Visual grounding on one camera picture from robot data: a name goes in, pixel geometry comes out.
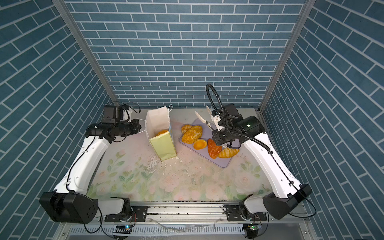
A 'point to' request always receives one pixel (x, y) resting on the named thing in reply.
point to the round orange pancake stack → (161, 132)
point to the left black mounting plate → (138, 214)
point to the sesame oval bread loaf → (192, 134)
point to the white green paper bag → (157, 119)
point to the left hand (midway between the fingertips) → (142, 125)
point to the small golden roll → (185, 127)
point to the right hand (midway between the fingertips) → (214, 135)
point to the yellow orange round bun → (200, 144)
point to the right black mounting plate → (233, 214)
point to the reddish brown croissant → (214, 150)
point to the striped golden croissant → (227, 152)
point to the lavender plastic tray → (208, 134)
